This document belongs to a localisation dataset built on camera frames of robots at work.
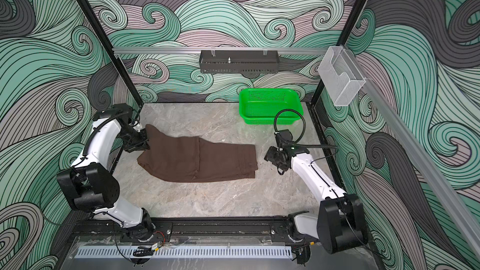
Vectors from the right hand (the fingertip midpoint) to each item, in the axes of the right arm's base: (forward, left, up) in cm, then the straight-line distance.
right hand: (271, 158), depth 86 cm
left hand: (+1, +55, +9) cm, 56 cm away
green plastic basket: (+43, +2, -9) cm, 44 cm away
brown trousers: (+1, +46, -3) cm, 46 cm away
